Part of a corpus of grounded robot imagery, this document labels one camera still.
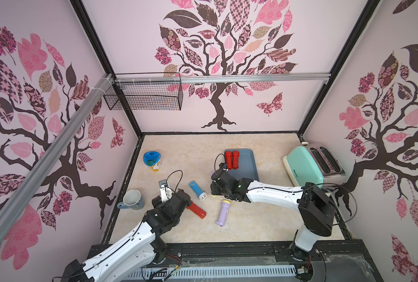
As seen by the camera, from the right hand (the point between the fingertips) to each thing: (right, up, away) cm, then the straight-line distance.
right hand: (211, 185), depth 85 cm
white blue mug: (-39, -7, -1) cm, 39 cm away
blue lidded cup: (-33, +12, +10) cm, 36 cm away
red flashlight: (-7, -13, +1) cm, 15 cm away
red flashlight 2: (+11, +11, +18) cm, 24 cm away
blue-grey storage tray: (+22, +7, +18) cm, 29 cm away
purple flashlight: (+1, +8, -16) cm, 18 cm away
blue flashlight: (-5, -6, +3) cm, 8 cm away
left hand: (-19, -5, -4) cm, 20 cm away
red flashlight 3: (+14, +12, +18) cm, 26 cm away
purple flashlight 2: (+7, -11, 0) cm, 13 cm away
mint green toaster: (+49, +11, -3) cm, 51 cm away
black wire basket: (-36, +50, +10) cm, 62 cm away
